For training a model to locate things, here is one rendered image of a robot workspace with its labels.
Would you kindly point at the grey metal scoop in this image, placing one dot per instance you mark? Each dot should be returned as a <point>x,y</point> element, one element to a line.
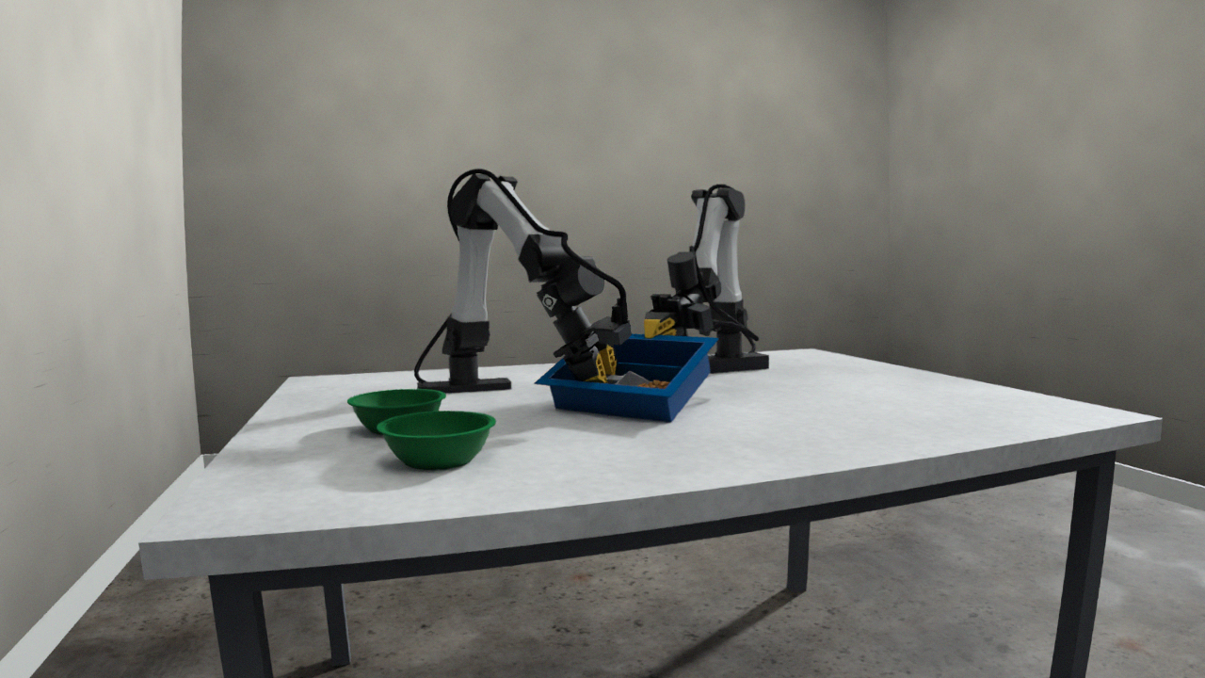
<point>630,378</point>

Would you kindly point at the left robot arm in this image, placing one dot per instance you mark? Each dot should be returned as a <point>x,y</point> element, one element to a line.
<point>718,274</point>

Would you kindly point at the blue box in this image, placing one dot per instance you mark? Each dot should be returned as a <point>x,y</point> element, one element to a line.
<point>663,357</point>

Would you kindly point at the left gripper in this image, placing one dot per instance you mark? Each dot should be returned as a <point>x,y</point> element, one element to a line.
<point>667,312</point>

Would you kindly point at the green bowl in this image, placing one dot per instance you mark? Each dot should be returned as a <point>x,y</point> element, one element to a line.
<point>401,401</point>
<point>416,445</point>

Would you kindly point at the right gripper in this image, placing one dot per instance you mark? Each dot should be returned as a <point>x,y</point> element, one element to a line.
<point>585,362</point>

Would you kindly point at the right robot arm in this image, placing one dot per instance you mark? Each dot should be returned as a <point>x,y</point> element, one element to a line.
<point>570,284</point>

